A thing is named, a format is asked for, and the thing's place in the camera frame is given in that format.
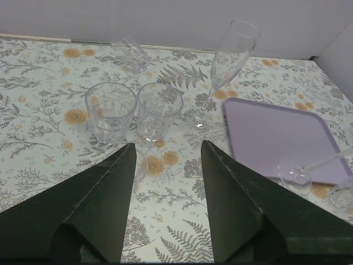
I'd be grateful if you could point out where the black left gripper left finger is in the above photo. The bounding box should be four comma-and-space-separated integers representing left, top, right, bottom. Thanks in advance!
1, 144, 137, 263

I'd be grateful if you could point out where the tall clear champagne flute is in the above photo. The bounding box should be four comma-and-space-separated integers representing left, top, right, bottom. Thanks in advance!
185, 20, 260, 130

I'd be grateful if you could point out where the small clear glass lying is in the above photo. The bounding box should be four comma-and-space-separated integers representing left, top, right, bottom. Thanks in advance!
119, 36, 151, 73

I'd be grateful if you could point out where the clear wine glass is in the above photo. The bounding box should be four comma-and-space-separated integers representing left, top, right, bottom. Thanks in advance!
277, 147, 352, 197

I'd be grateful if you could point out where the floral patterned table mat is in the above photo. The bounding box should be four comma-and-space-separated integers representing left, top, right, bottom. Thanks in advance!
1, 39, 352, 263

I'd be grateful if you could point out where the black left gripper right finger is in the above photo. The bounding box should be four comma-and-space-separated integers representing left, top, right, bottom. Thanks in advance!
201, 140, 352, 263

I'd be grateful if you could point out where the clear faceted tumbler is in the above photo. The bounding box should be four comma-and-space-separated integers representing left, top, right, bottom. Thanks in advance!
85, 82, 137, 145
137, 83, 184, 142

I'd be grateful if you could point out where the small clear tumbler front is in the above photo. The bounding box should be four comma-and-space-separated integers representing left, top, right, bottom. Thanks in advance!
133, 150, 148, 185

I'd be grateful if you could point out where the lavender plastic tray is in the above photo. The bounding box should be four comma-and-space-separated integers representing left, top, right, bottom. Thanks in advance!
224, 98, 340, 178

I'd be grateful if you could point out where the small clear shot glass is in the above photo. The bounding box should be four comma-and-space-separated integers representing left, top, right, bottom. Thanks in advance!
329, 176, 352, 209

